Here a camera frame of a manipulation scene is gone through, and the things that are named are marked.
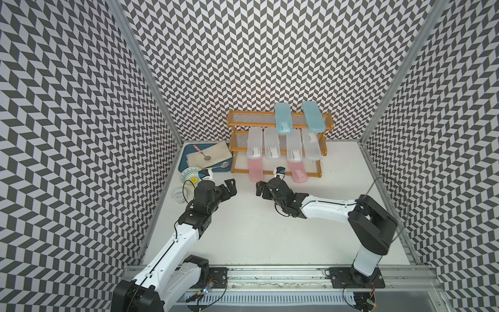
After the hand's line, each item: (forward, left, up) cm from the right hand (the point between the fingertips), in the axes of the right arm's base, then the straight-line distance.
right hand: (265, 187), depth 89 cm
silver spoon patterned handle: (+18, +22, -6) cm, 29 cm away
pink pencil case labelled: (+13, -18, -6) cm, 23 cm away
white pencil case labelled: (+21, +5, +8) cm, 23 cm away
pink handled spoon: (+24, +33, -7) cm, 41 cm away
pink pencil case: (+14, +4, -5) cm, 15 cm away
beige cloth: (+29, +27, -9) cm, 41 cm away
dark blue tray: (+31, +45, -6) cm, 56 cm away
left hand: (-3, +17, +7) cm, 18 cm away
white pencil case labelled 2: (+19, -4, +10) cm, 22 cm away
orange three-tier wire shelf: (+40, +14, +6) cm, 43 cm away
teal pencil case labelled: (+20, -8, +23) cm, 31 cm away
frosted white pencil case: (+19, -15, +7) cm, 25 cm away
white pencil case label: (+20, -24, +7) cm, 32 cm away
